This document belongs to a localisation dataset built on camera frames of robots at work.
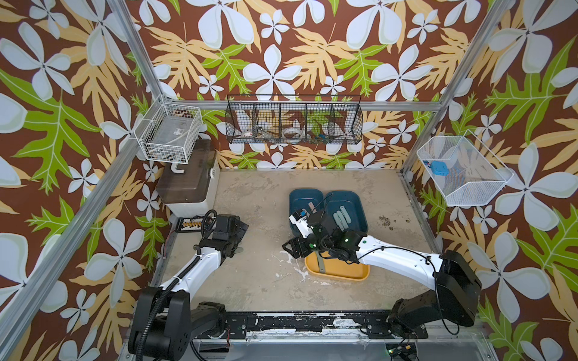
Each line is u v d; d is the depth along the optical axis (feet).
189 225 3.22
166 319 1.33
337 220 3.28
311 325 2.46
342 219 3.30
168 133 2.80
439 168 2.83
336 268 2.83
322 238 1.99
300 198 3.37
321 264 2.88
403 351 2.43
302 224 2.31
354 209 3.40
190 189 3.14
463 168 2.74
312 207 3.43
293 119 3.23
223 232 2.22
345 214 3.33
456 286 1.38
